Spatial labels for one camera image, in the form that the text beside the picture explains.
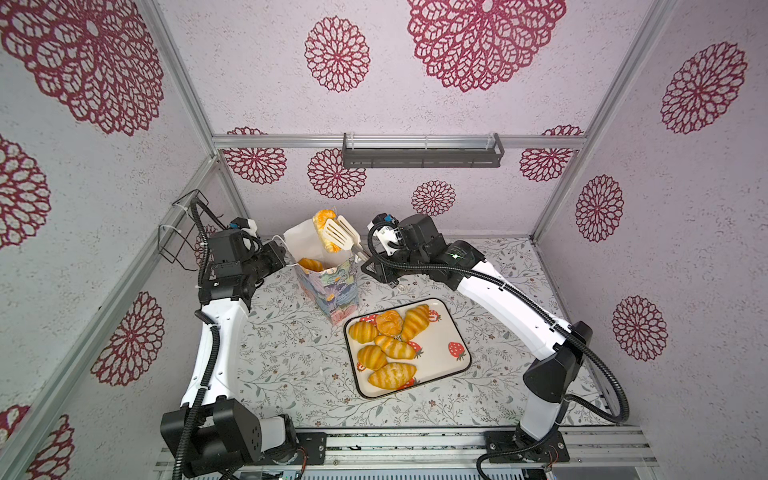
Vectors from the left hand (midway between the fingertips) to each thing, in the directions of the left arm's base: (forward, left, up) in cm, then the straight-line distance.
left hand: (284, 254), depth 78 cm
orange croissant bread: (-7, -28, -24) cm, 37 cm away
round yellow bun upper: (-10, -20, -24) cm, 33 cm away
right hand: (-6, -21, +4) cm, 23 cm away
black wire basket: (+2, +26, +5) cm, 27 cm away
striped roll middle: (-15, -29, -25) cm, 41 cm away
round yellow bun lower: (-18, -22, -24) cm, 38 cm away
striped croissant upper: (-7, -36, -24) cm, 43 cm away
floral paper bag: (-4, -12, -11) cm, 17 cm away
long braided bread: (+10, -2, -17) cm, 20 cm away
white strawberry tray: (-15, -43, -28) cm, 53 cm away
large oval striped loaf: (-24, -28, -24) cm, 44 cm away
